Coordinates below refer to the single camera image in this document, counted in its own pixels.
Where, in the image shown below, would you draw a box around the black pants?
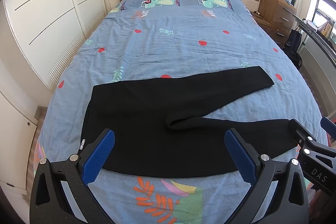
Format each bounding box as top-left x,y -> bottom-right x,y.
80,66 -> 297,178

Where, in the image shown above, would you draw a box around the black bag on floor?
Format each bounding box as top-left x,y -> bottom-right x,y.
282,30 -> 302,71

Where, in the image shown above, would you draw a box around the wooden drawer chest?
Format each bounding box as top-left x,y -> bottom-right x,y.
258,0 -> 297,48

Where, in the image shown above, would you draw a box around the blue patterned bed sheet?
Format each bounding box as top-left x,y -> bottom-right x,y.
46,0 -> 327,223

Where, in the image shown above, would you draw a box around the white wardrobe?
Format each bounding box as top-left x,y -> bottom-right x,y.
1,0 -> 106,202

